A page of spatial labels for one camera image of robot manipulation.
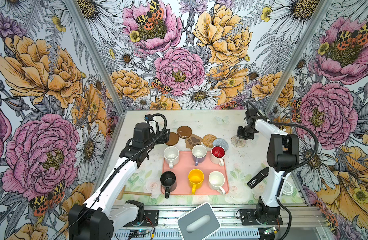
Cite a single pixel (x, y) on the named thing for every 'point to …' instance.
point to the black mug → (168, 182)
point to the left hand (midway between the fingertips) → (164, 135)
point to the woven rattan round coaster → (208, 140)
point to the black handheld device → (257, 178)
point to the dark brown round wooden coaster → (184, 131)
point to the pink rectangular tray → (185, 165)
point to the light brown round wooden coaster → (173, 139)
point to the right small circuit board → (270, 230)
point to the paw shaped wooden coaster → (193, 140)
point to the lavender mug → (199, 153)
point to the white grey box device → (198, 223)
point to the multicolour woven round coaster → (238, 142)
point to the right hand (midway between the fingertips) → (239, 139)
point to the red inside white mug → (217, 154)
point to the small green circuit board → (137, 231)
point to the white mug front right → (216, 180)
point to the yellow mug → (196, 178)
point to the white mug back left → (171, 154)
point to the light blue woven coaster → (220, 142)
